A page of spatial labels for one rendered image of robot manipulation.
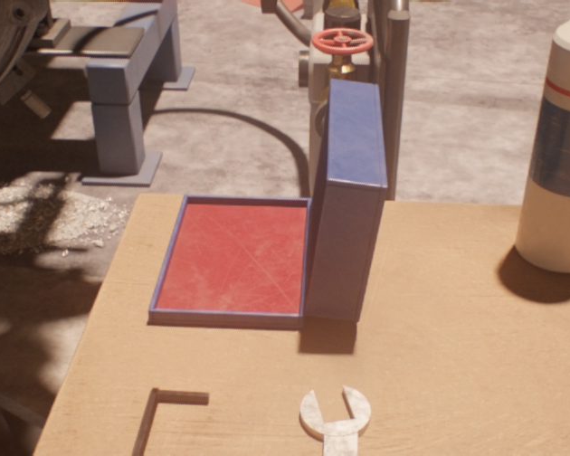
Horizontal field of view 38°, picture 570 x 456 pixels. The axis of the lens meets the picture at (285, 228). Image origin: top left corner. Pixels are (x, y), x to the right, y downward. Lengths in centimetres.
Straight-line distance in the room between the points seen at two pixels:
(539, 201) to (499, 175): 114
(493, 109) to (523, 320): 149
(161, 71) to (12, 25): 89
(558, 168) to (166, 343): 30
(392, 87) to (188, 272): 41
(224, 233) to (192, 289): 8
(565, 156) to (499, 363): 15
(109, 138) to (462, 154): 75
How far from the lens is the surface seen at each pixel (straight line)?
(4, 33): 130
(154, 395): 53
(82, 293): 143
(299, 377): 55
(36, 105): 147
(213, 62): 229
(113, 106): 167
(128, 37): 174
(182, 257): 65
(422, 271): 65
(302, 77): 108
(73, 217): 162
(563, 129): 61
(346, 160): 54
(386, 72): 95
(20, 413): 95
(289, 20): 180
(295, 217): 69
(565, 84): 60
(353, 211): 53
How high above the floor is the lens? 85
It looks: 33 degrees down
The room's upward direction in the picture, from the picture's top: straight up
